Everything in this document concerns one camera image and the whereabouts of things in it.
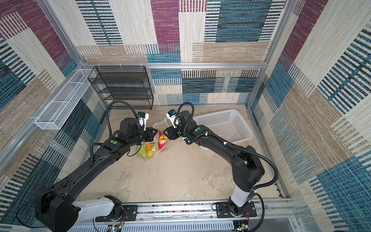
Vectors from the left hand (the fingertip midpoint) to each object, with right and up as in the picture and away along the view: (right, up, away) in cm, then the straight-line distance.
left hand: (158, 128), depth 77 cm
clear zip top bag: (+2, +1, -4) cm, 4 cm away
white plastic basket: (+45, +1, +31) cm, 55 cm away
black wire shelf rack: (-32, +29, +31) cm, 53 cm away
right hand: (+5, -2, +5) cm, 8 cm away
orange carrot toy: (-9, -12, +14) cm, 21 cm away
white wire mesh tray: (-49, +9, -4) cm, 50 cm away
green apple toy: (-13, -15, +14) cm, 24 cm away
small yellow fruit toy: (-8, -17, +14) cm, 23 cm away
